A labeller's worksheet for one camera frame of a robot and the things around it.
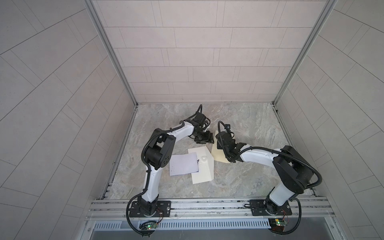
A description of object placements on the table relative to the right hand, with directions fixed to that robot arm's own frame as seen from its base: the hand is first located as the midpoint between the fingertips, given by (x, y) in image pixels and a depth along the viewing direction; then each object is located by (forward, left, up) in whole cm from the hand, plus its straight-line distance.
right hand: (219, 140), depth 93 cm
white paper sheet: (-13, +23, -2) cm, 26 cm away
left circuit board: (-41, +36, +1) cm, 54 cm away
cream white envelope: (-12, +10, -3) cm, 16 cm away
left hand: (0, +3, 0) cm, 3 cm away
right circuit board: (-43, -21, -5) cm, 48 cm away
